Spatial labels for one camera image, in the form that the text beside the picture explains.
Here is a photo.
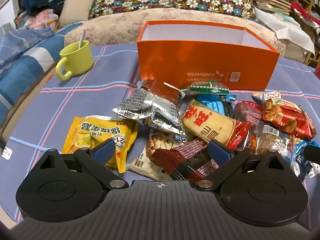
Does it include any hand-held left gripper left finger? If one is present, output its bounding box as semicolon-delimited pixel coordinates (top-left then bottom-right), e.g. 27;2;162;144
40;138;129;190

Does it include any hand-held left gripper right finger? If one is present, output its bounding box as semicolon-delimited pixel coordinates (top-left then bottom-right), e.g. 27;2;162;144
196;140;288;190

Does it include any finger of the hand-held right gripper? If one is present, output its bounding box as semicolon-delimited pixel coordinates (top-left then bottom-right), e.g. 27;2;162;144
303;145;320;162

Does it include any blue cookie packet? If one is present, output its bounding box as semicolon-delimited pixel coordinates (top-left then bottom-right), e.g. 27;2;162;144
292;137;320;180

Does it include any red chips packet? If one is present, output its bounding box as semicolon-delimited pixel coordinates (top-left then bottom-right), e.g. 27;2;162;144
252;91;317;138

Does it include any white nut cookie packet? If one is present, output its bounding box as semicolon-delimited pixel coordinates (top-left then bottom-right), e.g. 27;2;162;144
127;132;185;180

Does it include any dark red snack packet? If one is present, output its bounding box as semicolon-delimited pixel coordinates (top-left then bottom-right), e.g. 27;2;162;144
149;139;220;181

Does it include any clear red dates packet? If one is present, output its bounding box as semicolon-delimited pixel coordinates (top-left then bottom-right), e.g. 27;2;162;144
231;101;267;155

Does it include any silver foil snack packet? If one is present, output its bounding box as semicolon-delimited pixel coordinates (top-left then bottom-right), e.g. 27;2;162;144
111;79;187;137

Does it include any green biscuit packet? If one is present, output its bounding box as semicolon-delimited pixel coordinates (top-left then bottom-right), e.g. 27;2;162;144
187;82;229;95

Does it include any orange cardboard box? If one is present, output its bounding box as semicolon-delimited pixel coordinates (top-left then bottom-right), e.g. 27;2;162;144
137;21;280;91

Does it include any yellow snack packet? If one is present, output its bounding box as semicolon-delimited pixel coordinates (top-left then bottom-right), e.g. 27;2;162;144
62;116;138;173

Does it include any cream rice cracker packet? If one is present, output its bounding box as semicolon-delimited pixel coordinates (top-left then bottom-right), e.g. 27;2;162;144
180;99;251;150

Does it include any clear granola bar packet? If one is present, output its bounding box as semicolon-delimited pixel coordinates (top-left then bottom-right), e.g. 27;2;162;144
255;125;295;159

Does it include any blue snack packet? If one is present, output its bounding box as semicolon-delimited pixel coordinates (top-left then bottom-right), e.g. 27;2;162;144
197;94;237;118

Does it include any plaid purple tablecloth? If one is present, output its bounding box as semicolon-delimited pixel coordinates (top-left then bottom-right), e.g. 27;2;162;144
0;44;320;230

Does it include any green mug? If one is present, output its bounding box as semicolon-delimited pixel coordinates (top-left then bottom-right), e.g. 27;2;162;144
55;40;94;81

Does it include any blue striped bedding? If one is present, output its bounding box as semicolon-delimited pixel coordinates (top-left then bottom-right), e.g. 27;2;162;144
0;22;83;125

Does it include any white spoon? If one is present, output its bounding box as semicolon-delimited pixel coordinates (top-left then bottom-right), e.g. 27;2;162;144
77;29;87;50

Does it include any white cloth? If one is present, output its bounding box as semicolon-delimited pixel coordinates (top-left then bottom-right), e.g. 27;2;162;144
255;7;318;55

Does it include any pink quilted blanket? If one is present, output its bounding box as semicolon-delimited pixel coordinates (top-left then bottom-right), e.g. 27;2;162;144
64;7;287;57

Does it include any beige pillow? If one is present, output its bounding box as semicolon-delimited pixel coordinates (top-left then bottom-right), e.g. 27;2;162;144
59;0;99;27

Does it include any pink patterned cloth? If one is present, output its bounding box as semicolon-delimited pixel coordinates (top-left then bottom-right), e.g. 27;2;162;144
25;9;59;29

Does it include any floral cushion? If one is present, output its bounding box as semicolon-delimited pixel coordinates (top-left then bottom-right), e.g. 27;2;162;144
90;0;175;19
172;0;255;19

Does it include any stack of books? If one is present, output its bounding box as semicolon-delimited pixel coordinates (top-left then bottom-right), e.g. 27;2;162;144
254;0;300;20

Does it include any dark blue clothes pile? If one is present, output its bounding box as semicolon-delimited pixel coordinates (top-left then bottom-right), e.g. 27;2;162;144
21;0;65;15

